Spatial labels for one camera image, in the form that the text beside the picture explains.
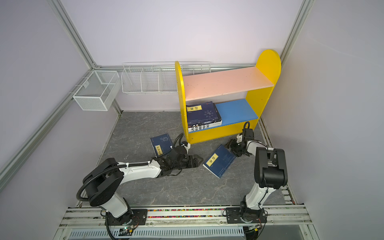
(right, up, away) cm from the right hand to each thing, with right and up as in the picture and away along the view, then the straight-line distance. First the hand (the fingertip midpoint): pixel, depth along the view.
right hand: (228, 148), depth 97 cm
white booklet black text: (-21, +14, -8) cm, 27 cm away
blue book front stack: (-20, +18, -12) cm, 29 cm away
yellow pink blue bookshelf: (+13, +38, +18) cm, 44 cm away
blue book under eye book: (-45, +2, +3) cm, 45 cm away
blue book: (-17, +23, -9) cm, 30 cm away
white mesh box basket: (-86, +38, 0) cm, 94 cm away
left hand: (-20, -6, -13) cm, 24 cm away
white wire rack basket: (-48, +48, +2) cm, 68 cm away
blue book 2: (-7, -7, -5) cm, 11 cm away
